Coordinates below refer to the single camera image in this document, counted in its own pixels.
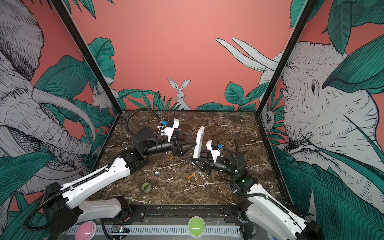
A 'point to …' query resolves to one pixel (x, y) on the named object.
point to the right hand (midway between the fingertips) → (193, 157)
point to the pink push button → (86, 231)
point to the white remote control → (196, 153)
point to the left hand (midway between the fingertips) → (192, 139)
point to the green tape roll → (148, 189)
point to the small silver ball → (157, 174)
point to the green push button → (196, 226)
